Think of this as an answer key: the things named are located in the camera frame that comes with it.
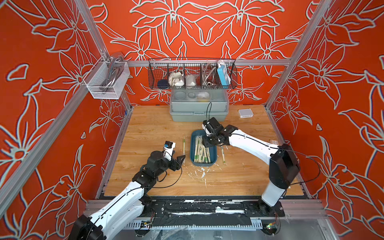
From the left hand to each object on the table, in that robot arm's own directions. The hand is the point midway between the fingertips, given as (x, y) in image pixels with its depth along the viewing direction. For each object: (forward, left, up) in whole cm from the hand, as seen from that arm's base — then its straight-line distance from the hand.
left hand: (179, 153), depth 80 cm
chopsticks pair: (+10, -26, -12) cm, 30 cm away
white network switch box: (+43, -46, -11) cm, 64 cm away
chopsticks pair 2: (+12, -1, -12) cm, 17 cm away
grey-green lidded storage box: (+38, -3, +1) cm, 38 cm away
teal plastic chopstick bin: (+8, -20, -10) cm, 24 cm away
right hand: (+8, -12, -1) cm, 14 cm away
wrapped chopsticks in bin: (+6, -13, -11) cm, 18 cm away
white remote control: (+18, -61, -11) cm, 65 cm away
